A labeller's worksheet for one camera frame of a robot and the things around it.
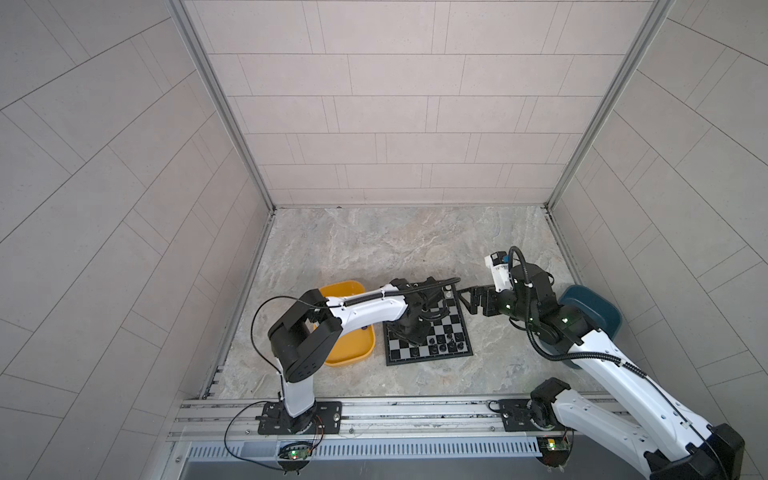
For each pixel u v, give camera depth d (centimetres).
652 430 41
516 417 71
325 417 71
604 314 86
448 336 82
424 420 72
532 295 54
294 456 64
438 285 70
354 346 79
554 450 68
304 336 45
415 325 72
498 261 65
